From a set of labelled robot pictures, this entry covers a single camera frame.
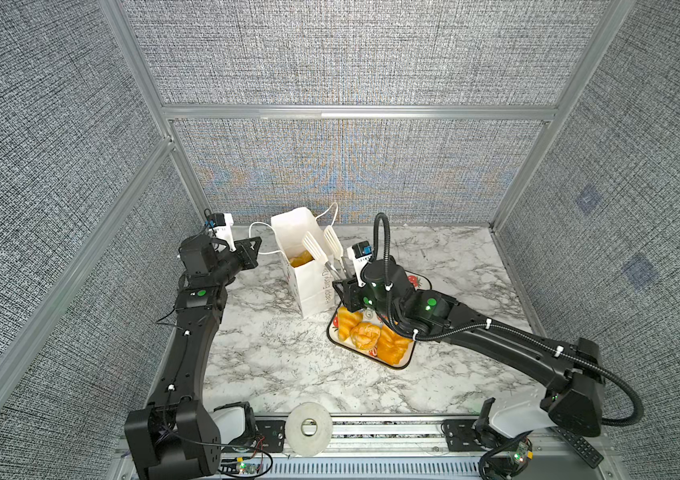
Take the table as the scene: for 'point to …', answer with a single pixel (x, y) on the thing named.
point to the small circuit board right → (522, 453)
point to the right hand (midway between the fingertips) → (339, 279)
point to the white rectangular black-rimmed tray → (418, 281)
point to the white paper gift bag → (312, 283)
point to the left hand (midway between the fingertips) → (261, 239)
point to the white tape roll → (304, 445)
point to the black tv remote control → (580, 446)
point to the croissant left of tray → (347, 320)
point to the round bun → (365, 335)
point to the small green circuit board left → (247, 468)
